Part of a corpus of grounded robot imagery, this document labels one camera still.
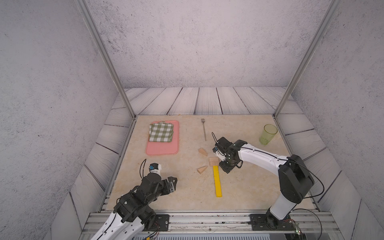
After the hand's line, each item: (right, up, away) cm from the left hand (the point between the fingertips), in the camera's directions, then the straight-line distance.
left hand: (174, 182), depth 75 cm
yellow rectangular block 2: (+23, -8, +8) cm, 26 cm away
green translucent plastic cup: (+56, +23, +19) cm, 63 cm away
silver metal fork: (+16, +32, +43) cm, 56 cm away
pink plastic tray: (-19, +13, +30) cm, 37 cm away
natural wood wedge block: (+14, +2, +15) cm, 20 cm away
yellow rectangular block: (+23, -4, +12) cm, 26 cm away
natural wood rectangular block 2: (+22, +5, +18) cm, 29 cm away
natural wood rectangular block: (+21, +10, +8) cm, 25 cm away
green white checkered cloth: (-15, +23, +35) cm, 45 cm away
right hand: (+29, +5, +12) cm, 32 cm away
